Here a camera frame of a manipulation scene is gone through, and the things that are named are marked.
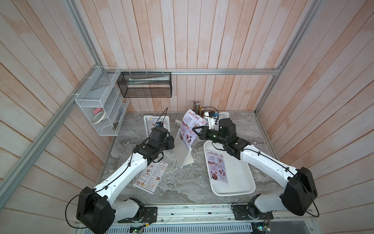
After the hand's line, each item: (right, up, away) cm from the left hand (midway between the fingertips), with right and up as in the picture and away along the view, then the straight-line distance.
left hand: (170, 142), depth 81 cm
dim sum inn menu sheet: (-13, -22, +5) cm, 26 cm away
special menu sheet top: (+11, +12, -5) cm, 17 cm away
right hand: (+12, +7, -6) cm, 15 cm away
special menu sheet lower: (+27, -16, +4) cm, 32 cm away
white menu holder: (-14, +12, +12) cm, 22 cm away
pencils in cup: (+17, +23, +22) cm, 36 cm away
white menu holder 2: (+31, +16, +12) cm, 37 cm away
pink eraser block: (-42, +18, 0) cm, 46 cm away
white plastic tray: (+41, -24, +3) cm, 48 cm away
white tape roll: (-40, +11, -3) cm, 42 cm away
